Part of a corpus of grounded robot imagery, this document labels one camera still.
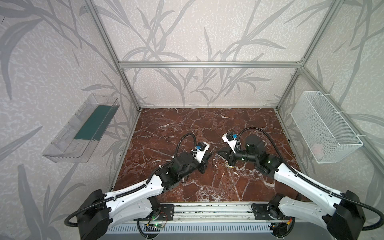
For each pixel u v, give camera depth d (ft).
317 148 2.42
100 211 1.32
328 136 2.06
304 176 1.57
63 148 1.96
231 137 2.06
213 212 2.47
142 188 1.61
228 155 2.18
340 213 1.26
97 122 2.17
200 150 2.03
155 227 2.32
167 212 2.41
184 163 1.80
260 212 2.42
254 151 1.88
